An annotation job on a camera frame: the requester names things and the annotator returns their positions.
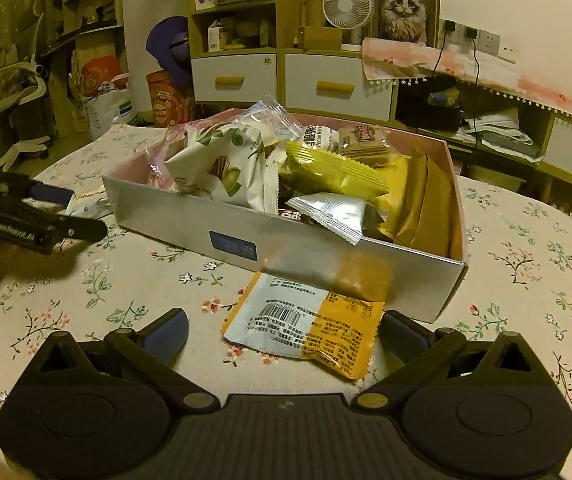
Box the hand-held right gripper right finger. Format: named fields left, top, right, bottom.
left=351, top=310, right=549, bottom=413

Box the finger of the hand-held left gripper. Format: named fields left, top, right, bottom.
left=40, top=216, right=109, bottom=253
left=0, top=170, right=74, bottom=206

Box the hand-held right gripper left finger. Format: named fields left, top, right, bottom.
left=18, top=309, right=219, bottom=413

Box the white red-striped snack packet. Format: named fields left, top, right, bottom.
left=66, top=187, right=111, bottom=222

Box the shallow pink-lined cardboard box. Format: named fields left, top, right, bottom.
left=102, top=107, right=468, bottom=324

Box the grey and orange snack packet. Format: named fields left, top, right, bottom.
left=222, top=270, right=385, bottom=381

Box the large plain yellow snack packet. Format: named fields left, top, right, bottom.
left=363, top=155, right=414, bottom=243

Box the silver foil snack packet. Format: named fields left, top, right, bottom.
left=285, top=191, right=387, bottom=247

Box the white pecan packet green print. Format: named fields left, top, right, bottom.
left=165, top=121, right=281, bottom=212

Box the red and white snack packet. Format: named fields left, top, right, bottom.
left=278, top=207, right=317, bottom=226

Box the clear packet of brown biscuits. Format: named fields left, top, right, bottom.
left=337, top=124, right=393, bottom=168

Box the clear packet with white cake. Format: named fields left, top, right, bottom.
left=228, top=100, right=307, bottom=148

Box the white pecan packet black lettering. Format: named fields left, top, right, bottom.
left=305, top=125, right=343, bottom=153

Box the white office chair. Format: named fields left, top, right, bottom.
left=0, top=7, right=54, bottom=173

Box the white shopping bag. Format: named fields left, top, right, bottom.
left=87, top=74, right=132, bottom=140

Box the red printed bag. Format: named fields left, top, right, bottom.
left=72, top=42, right=121, bottom=101

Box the floral tablecloth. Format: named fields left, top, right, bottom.
left=0, top=122, right=572, bottom=480

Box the orange patterned bag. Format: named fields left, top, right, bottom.
left=146, top=71, right=193, bottom=127

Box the purple plush toy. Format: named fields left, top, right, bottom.
left=145, top=16, right=194, bottom=87

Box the cluttered wooden shelf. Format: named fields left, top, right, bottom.
left=40, top=0, right=124, bottom=61

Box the pile of papers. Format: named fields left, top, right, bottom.
left=458, top=109, right=543, bottom=160

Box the small white carton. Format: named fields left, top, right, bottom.
left=207, top=19, right=225, bottom=52

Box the wooden cabinet with white drawers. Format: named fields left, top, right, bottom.
left=186, top=0, right=572, bottom=201

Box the pink tasselled cabinet runner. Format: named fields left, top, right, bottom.
left=361, top=36, right=572, bottom=133

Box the brown cardboard box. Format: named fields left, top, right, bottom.
left=297, top=25, right=343, bottom=52

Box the cardboard tube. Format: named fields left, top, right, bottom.
left=304, top=0, right=325, bottom=28

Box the framed cat picture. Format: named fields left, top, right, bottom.
left=367, top=0, right=440, bottom=50

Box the small white desk fan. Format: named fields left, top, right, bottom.
left=322, top=0, right=375, bottom=52

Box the white wall socket plate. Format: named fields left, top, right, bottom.
left=438, top=20, right=521, bottom=63

